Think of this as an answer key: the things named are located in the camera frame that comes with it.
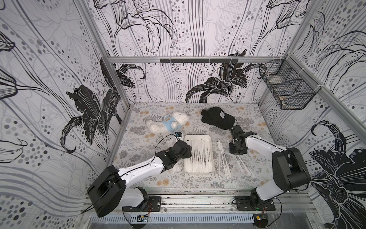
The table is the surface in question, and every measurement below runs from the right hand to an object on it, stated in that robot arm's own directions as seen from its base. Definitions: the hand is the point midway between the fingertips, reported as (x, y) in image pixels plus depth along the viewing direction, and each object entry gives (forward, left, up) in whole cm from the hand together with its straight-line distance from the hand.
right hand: (235, 149), depth 93 cm
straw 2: (-5, +19, +1) cm, 20 cm away
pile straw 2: (-7, +10, +1) cm, 12 cm away
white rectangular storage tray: (-11, +28, +1) cm, 30 cm away
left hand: (-5, +31, +7) cm, 32 cm away
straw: (-4, +17, +1) cm, 18 cm away
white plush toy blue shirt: (+15, +44, +10) cm, 47 cm away
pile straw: (-12, +39, +1) cm, 41 cm away
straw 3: (-5, +23, +2) cm, 24 cm away
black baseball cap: (+23, +10, +6) cm, 26 cm away
